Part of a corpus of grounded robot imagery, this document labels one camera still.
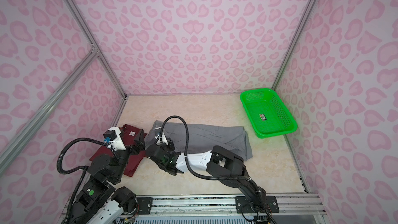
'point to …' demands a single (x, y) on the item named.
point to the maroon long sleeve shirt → (104, 150)
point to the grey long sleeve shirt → (203, 138)
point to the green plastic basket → (267, 113)
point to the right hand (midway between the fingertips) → (161, 134)
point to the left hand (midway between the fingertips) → (132, 128)
